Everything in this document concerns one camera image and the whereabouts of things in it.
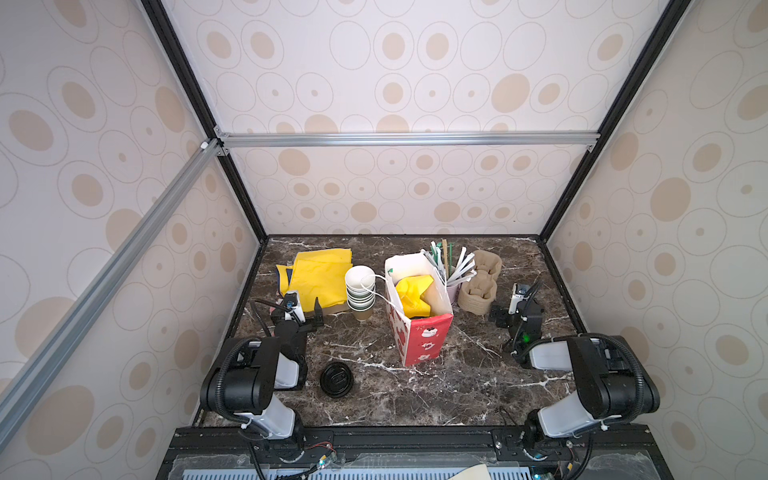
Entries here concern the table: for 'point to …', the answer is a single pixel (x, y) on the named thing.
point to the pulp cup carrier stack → (477, 295)
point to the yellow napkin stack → (317, 274)
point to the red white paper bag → (418, 338)
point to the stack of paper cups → (360, 284)
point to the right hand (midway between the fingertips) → (523, 303)
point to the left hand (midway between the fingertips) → (310, 296)
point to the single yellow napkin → (410, 289)
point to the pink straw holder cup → (453, 292)
